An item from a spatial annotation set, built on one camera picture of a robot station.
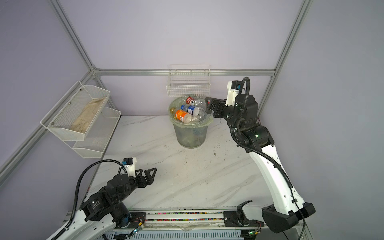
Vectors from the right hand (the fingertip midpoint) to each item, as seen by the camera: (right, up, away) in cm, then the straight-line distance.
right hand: (212, 98), depth 61 cm
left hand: (-30, -34, +13) cm, 47 cm away
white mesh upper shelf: (-73, -6, +18) cm, 75 cm away
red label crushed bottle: (-10, +4, +28) cm, 30 cm away
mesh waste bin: (-10, -19, +32) cm, 38 cm away
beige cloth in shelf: (-66, -9, +15) cm, 69 cm away
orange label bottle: (-15, -5, +18) cm, 24 cm away
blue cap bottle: (-7, -3, +21) cm, 22 cm away
